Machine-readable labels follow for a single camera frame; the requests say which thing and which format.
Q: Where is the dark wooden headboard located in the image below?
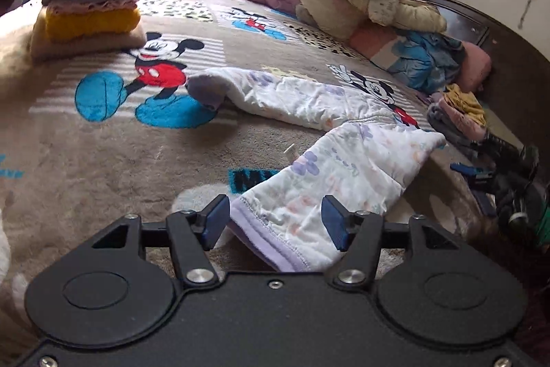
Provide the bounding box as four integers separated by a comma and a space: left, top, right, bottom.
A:
421, 0, 550, 167

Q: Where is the grey pink clothes pile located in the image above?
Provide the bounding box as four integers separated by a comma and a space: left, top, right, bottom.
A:
427, 98, 487, 156

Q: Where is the white floral purple-trimmed garment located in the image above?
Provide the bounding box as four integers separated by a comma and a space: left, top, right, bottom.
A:
186, 67, 445, 272

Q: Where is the Mickey Mouse brown blanket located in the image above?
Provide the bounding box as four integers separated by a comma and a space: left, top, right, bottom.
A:
0, 0, 487, 355

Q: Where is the pink ruffled folded garment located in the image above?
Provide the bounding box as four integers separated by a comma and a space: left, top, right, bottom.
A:
47, 0, 138, 14

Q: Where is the pink pillow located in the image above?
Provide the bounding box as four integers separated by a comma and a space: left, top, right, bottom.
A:
454, 41, 491, 93

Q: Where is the yellow crumpled garment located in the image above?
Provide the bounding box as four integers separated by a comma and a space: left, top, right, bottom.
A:
444, 84, 487, 127

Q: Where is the yellow knitted folded sweater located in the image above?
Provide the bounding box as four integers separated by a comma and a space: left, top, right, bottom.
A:
45, 8, 141, 43

